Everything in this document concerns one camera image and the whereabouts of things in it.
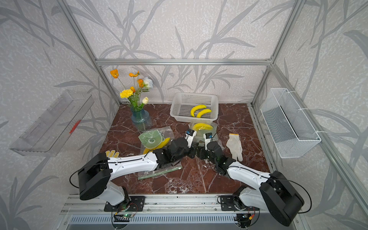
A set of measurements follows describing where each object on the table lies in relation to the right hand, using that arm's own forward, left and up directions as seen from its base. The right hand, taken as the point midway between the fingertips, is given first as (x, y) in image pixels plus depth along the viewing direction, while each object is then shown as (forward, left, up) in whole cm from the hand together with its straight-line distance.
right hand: (199, 145), depth 86 cm
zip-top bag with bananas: (+7, +30, -3) cm, 30 cm away
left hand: (-3, 0, +7) cm, 8 cm away
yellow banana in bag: (+16, -1, -3) cm, 16 cm away
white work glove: (+5, -24, -9) cm, 26 cm away
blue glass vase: (+18, +39, +3) cm, 43 cm away
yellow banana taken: (+34, -4, -7) cm, 35 cm away
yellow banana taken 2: (+37, +1, -7) cm, 38 cm away
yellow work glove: (-1, +57, -8) cm, 57 cm away
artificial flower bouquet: (+23, +39, +22) cm, 51 cm away
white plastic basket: (+43, +13, -7) cm, 45 cm away
